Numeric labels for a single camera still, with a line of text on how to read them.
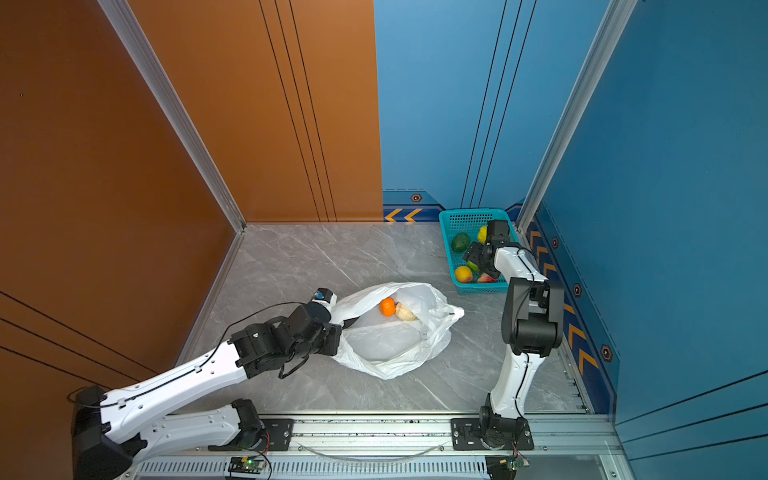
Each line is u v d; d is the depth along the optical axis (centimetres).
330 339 66
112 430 40
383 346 89
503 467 71
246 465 71
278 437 74
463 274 99
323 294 67
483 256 76
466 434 72
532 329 52
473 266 98
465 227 105
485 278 99
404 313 89
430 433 75
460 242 109
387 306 91
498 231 79
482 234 112
